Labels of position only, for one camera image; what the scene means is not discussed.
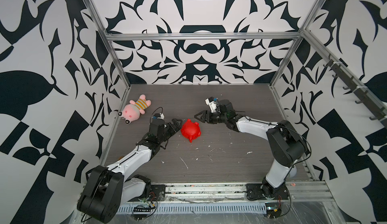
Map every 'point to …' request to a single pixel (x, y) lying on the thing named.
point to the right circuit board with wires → (273, 209)
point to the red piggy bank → (191, 130)
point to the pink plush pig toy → (132, 111)
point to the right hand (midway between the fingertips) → (197, 115)
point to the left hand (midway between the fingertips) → (178, 122)
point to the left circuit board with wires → (140, 212)
